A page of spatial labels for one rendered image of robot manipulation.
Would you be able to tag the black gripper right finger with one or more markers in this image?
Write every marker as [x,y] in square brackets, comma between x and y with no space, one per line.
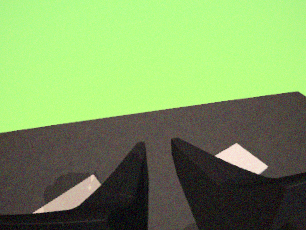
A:
[223,196]

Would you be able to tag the pale pink flat square pad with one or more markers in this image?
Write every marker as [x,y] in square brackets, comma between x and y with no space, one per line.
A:
[241,158]

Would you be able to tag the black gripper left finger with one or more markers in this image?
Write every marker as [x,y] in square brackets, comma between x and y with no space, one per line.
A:
[121,203]

